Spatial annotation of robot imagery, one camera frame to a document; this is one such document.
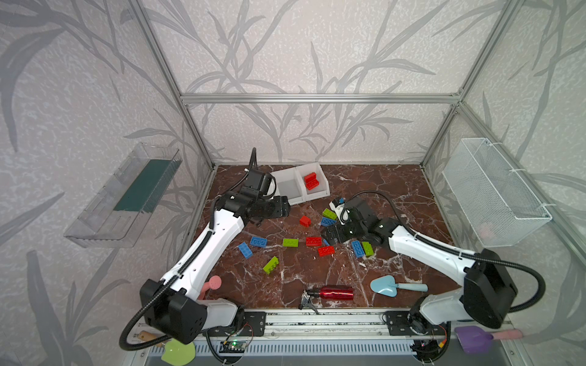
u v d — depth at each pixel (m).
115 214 0.65
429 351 0.70
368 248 0.89
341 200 0.74
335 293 0.76
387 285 0.81
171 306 0.38
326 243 0.75
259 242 0.91
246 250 0.89
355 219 0.65
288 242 0.92
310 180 1.12
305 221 0.96
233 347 0.71
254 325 0.74
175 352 0.69
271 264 0.84
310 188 1.09
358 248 0.89
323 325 0.75
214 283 0.72
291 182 1.11
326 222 0.96
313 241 0.93
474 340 0.70
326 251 0.89
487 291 0.42
